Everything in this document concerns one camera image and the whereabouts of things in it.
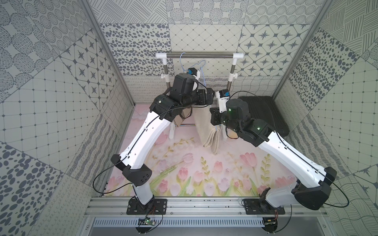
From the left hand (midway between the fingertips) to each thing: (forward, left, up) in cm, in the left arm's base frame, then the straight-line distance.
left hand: (202, 86), depth 65 cm
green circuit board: (-47, +28, -47) cm, 71 cm away
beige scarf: (-14, -4, -17) cm, 23 cm away
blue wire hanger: (+33, 0, -12) cm, 35 cm away
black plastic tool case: (+26, -50, -40) cm, 69 cm away
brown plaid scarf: (+12, +10, -31) cm, 35 cm away
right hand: (-6, -4, -10) cm, 12 cm away
